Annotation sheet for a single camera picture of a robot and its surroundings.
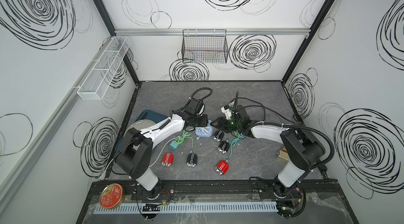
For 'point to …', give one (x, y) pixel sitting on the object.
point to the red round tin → (112, 196)
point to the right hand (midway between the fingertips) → (212, 126)
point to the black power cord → (262, 107)
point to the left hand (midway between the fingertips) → (206, 121)
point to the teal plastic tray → (145, 115)
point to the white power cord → (153, 164)
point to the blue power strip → (199, 131)
